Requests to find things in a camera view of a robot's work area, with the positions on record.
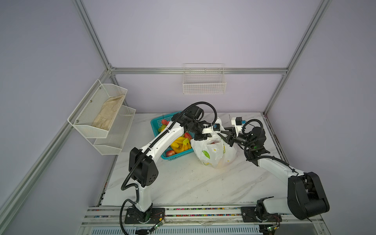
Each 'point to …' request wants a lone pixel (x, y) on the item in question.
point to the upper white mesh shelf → (94, 116)
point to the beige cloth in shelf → (107, 111)
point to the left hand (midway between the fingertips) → (208, 134)
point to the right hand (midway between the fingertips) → (217, 131)
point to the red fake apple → (170, 153)
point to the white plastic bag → (214, 151)
